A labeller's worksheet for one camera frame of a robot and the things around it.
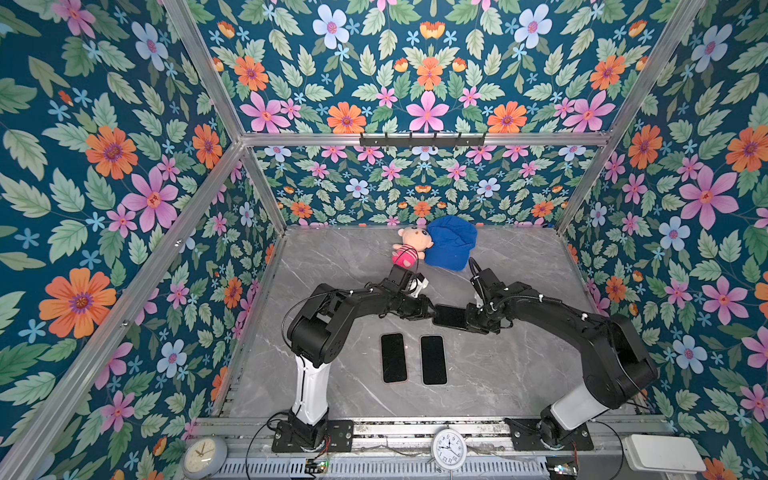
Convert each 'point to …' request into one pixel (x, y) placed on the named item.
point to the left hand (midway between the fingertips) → (440, 308)
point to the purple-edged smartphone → (394, 358)
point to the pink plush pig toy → (415, 241)
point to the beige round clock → (204, 456)
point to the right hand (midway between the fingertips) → (464, 325)
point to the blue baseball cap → (453, 240)
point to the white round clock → (450, 448)
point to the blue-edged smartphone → (433, 359)
